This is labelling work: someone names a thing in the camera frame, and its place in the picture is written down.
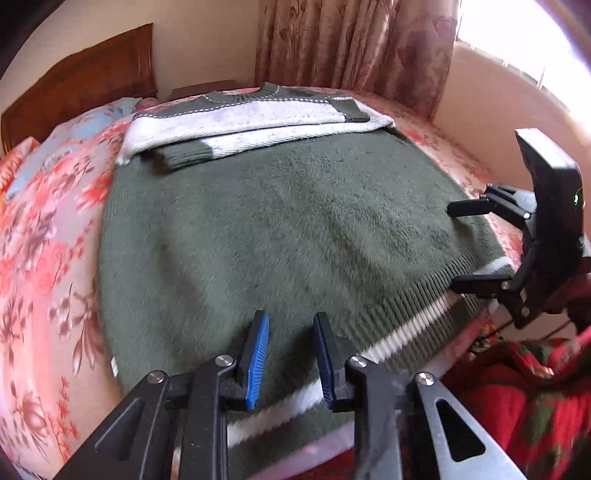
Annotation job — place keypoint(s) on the green knit sweater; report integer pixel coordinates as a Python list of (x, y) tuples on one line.
[(277, 230)]

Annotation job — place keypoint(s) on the blue floral quilt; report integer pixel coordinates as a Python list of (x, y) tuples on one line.
[(87, 129)]

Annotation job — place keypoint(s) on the wooden nightstand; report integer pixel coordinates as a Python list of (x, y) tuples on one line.
[(203, 88)]

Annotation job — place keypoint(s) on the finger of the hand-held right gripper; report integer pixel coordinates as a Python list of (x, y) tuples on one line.
[(480, 284), (468, 207)]

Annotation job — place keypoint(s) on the orange floral pillow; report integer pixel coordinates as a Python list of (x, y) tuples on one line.
[(16, 161)]

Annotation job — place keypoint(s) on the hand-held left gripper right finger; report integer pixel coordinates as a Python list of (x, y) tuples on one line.
[(327, 369)]

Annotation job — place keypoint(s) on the pink floral curtain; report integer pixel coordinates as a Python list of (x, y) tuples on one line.
[(351, 46)]

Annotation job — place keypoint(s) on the large wooden headboard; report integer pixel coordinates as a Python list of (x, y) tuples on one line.
[(83, 83)]

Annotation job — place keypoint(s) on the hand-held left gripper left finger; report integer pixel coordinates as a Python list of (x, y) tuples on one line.
[(258, 364)]

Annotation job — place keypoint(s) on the red floral blanket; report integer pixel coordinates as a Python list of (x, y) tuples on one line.
[(508, 406)]

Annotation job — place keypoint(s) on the window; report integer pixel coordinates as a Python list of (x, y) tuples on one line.
[(521, 37)]

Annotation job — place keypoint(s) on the pink floral bed sheet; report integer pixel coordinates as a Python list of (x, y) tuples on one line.
[(46, 258)]

